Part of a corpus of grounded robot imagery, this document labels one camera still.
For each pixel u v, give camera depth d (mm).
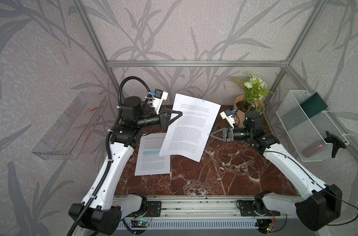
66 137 666
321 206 379
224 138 631
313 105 720
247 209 731
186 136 677
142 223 700
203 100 619
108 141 457
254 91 893
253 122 560
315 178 425
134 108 468
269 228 699
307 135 788
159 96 533
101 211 358
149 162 910
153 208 737
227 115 642
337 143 557
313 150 633
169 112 581
